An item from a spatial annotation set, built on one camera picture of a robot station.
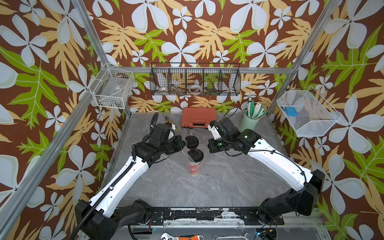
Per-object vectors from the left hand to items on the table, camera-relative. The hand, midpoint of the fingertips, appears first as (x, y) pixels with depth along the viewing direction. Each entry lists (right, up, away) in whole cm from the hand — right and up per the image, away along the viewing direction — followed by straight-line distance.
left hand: (187, 141), depth 73 cm
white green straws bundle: (+46, +19, +27) cm, 56 cm away
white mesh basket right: (+68, +16, +10) cm, 71 cm away
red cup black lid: (+3, -1, +9) cm, 9 cm away
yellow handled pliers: (-16, +13, +42) cm, 46 cm away
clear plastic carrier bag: (0, -10, +3) cm, 11 cm away
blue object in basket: (+61, +16, +13) cm, 64 cm away
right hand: (+9, -2, +2) cm, 10 cm away
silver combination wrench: (+27, -44, -4) cm, 52 cm away
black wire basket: (+5, +40, +25) cm, 47 cm away
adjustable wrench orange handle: (-10, -44, -4) cm, 46 cm away
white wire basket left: (-45, +30, +13) cm, 56 cm away
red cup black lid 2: (+5, -8, +3) cm, 10 cm away
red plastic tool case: (+7, +15, +43) cm, 46 cm away
